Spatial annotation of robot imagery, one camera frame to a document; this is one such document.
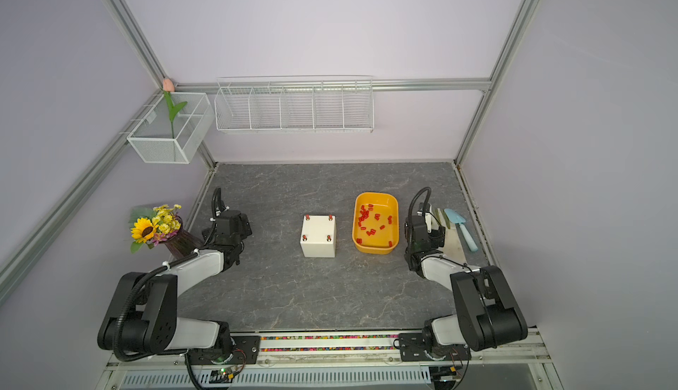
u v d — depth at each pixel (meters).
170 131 0.87
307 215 0.89
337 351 0.75
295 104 1.00
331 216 0.89
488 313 0.43
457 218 0.99
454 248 0.94
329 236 0.85
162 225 0.72
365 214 1.03
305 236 0.84
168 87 0.89
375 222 1.00
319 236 0.85
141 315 0.43
